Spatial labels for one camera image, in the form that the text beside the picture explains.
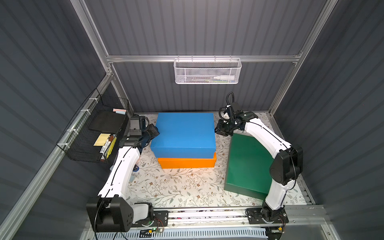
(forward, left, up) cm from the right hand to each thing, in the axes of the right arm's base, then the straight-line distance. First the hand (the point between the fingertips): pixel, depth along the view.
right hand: (216, 130), depth 86 cm
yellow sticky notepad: (-13, +57, +9) cm, 59 cm away
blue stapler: (-16, +48, -18) cm, 54 cm away
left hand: (-4, +34, +6) cm, 35 cm away
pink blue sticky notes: (+8, +56, +8) cm, 57 cm away
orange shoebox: (-13, +19, -15) cm, 28 cm away
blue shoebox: (-4, +18, +1) cm, 19 cm away
